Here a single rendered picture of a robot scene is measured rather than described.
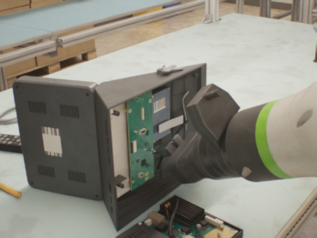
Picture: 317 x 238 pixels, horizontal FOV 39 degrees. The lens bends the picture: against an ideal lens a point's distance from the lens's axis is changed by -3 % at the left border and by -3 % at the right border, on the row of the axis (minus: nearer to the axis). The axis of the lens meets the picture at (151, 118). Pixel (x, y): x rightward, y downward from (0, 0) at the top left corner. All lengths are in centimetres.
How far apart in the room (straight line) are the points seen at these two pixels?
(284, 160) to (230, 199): 32
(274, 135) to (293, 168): 4
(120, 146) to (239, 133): 22
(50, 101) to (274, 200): 41
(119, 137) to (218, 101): 18
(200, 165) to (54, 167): 29
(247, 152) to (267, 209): 27
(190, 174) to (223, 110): 12
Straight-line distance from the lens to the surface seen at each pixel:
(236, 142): 53
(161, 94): 74
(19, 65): 437
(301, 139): 46
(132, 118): 68
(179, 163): 64
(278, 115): 49
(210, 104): 56
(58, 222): 76
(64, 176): 80
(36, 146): 80
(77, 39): 239
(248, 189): 82
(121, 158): 70
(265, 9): 411
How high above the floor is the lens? 145
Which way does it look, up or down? 24 degrees down
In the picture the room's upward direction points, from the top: 2 degrees counter-clockwise
